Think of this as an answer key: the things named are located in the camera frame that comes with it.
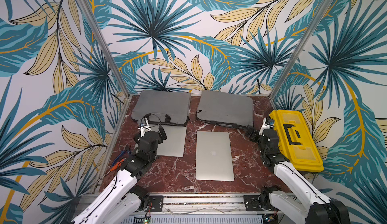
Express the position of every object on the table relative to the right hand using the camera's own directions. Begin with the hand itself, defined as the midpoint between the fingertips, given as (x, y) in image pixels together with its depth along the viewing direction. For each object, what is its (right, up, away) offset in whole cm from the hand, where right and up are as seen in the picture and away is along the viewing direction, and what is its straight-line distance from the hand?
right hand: (257, 127), depth 84 cm
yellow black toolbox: (+18, -7, -6) cm, 20 cm away
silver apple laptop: (-23, -19, +4) cm, 30 cm away
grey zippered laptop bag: (-55, +11, +26) cm, 61 cm away
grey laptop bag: (-11, +11, +26) cm, 30 cm away
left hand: (-56, 0, -8) cm, 57 cm away
